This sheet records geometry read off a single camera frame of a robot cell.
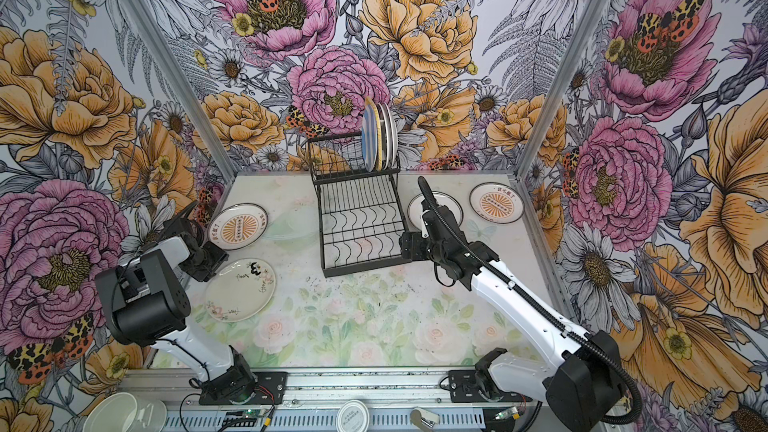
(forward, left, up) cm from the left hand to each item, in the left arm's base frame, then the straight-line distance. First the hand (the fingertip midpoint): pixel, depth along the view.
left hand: (224, 269), depth 93 cm
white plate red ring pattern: (+24, -60, 0) cm, 64 cm away
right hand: (-3, -57, +16) cm, 59 cm away
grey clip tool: (-38, -58, +1) cm, 70 cm away
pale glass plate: (-6, -6, -2) cm, 8 cm away
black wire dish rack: (+22, -41, 0) cm, 46 cm away
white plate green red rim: (+22, -50, +33) cm, 64 cm away
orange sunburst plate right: (+26, -91, -1) cm, 94 cm away
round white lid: (-38, -42, +5) cm, 57 cm away
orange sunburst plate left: (+17, +2, -1) cm, 17 cm away
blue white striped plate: (+29, -45, +27) cm, 60 cm away
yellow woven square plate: (+20, -48, +27) cm, 59 cm away
